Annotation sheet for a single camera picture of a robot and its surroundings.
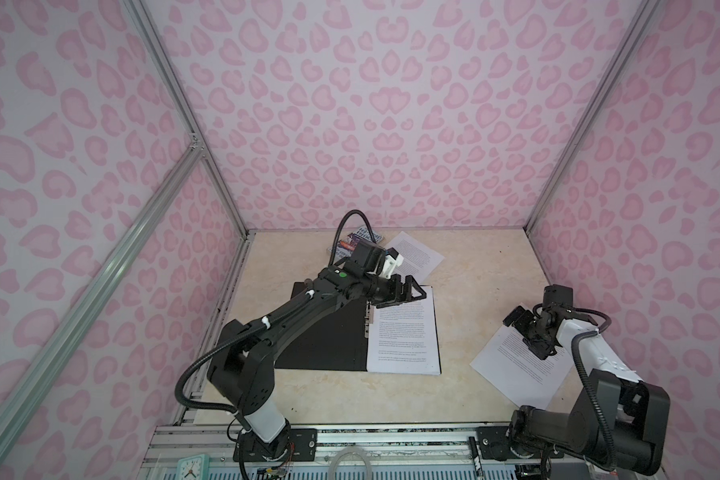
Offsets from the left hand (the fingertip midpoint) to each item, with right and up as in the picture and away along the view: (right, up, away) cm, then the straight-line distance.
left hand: (418, 295), depth 76 cm
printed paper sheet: (-2, -15, +15) cm, 21 cm away
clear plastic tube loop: (-19, -36, -6) cm, 41 cm away
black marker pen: (+13, -38, -5) cm, 40 cm away
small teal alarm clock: (-53, -39, -7) cm, 66 cm away
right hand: (+30, -11, +10) cm, 33 cm away
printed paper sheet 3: (+28, -22, +11) cm, 38 cm away
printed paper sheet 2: (+6, +9, +35) cm, 36 cm away
